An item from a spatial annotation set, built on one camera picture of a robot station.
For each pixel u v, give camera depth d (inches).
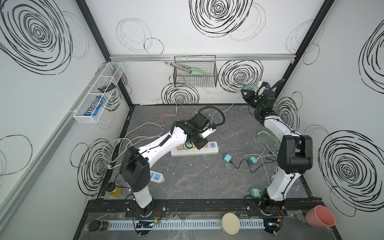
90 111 27.1
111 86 31.7
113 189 28.2
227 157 35.0
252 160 34.9
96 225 24.3
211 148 36.7
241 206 29.6
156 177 32.3
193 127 23.1
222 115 25.8
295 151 19.7
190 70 36.3
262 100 27.8
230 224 25.3
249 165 34.7
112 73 36.6
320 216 24.8
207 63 36.9
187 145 25.7
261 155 35.7
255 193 30.4
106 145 33.3
